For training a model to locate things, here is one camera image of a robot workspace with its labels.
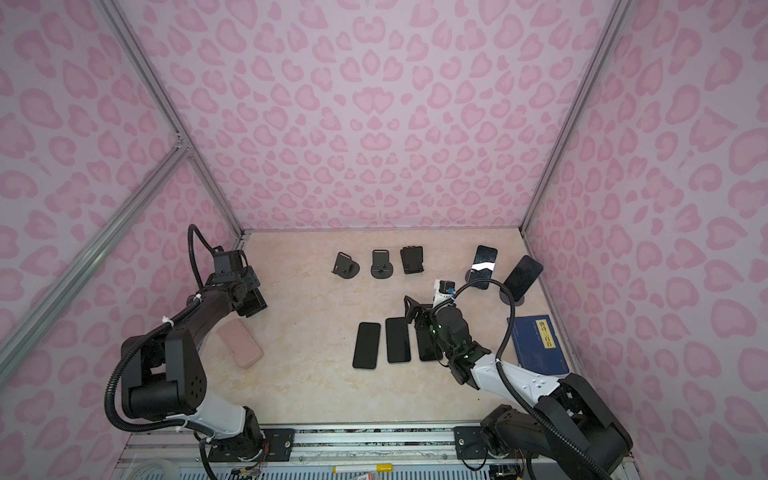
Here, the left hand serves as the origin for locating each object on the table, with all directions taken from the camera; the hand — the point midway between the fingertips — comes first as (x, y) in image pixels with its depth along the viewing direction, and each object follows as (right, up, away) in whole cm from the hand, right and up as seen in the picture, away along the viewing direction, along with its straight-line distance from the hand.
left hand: (237, 274), depth 91 cm
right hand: (+54, -6, -8) cm, 55 cm away
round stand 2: (+31, +2, +13) cm, 33 cm away
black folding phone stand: (+54, +4, +15) cm, 56 cm away
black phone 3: (+77, +2, +10) cm, 78 cm away
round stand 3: (+73, -1, +10) cm, 73 cm away
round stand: (+43, +1, +13) cm, 45 cm away
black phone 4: (+88, -1, +2) cm, 88 cm away
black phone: (+40, -22, 0) cm, 45 cm away
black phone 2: (+49, -20, 0) cm, 53 cm away
